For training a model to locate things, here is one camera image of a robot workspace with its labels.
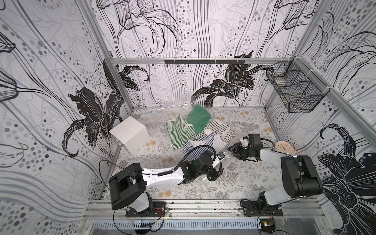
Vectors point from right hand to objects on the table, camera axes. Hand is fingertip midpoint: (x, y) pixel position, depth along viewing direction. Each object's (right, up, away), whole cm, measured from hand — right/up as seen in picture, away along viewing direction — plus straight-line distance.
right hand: (231, 148), depth 93 cm
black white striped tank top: (-6, +14, +13) cm, 20 cm away
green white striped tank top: (-35, +11, +10) cm, 37 cm away
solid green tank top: (-20, +21, +17) cm, 34 cm away
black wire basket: (+40, +38, -6) cm, 56 cm away
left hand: (-12, -6, -13) cm, 18 cm away
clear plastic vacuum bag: (-6, +25, +22) cm, 34 cm away
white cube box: (-63, +10, -4) cm, 64 cm away
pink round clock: (+35, +1, 0) cm, 35 cm away
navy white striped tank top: (-12, +6, +2) cm, 13 cm away
